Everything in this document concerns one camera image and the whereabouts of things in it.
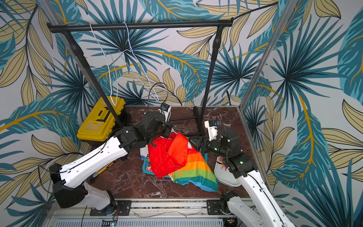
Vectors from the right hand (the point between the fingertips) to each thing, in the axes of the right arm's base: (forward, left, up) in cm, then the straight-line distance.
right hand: (193, 139), depth 67 cm
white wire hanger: (+54, +52, +3) cm, 75 cm away
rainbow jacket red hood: (-5, +10, -7) cm, 13 cm away
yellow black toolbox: (+18, +56, -11) cm, 60 cm away
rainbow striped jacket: (-6, +24, -18) cm, 30 cm away
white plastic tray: (-7, -21, -32) cm, 39 cm away
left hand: (+7, +11, +2) cm, 14 cm away
